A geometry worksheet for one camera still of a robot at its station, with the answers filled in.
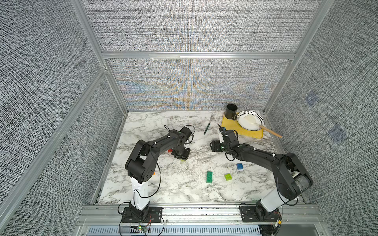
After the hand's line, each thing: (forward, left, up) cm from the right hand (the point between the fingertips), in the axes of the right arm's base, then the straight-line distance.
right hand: (214, 140), depth 93 cm
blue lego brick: (-15, -15, -7) cm, 22 cm away
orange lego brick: (-30, +29, +25) cm, 49 cm away
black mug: (+26, -15, -2) cm, 31 cm away
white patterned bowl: (+17, -27, -7) cm, 32 cm away
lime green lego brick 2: (-13, +20, -1) cm, 24 cm away
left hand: (-9, +18, -6) cm, 21 cm away
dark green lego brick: (-22, +5, -8) cm, 24 cm away
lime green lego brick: (-21, -6, -7) cm, 23 cm away
